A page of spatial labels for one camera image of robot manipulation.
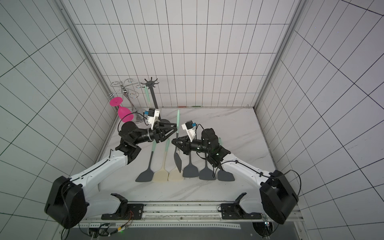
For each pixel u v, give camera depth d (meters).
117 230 0.67
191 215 0.73
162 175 0.84
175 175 0.84
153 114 0.61
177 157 0.76
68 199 0.40
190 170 0.86
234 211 0.64
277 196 0.41
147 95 0.80
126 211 0.69
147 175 0.84
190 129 0.64
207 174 0.85
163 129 0.68
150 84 0.78
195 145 0.64
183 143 0.66
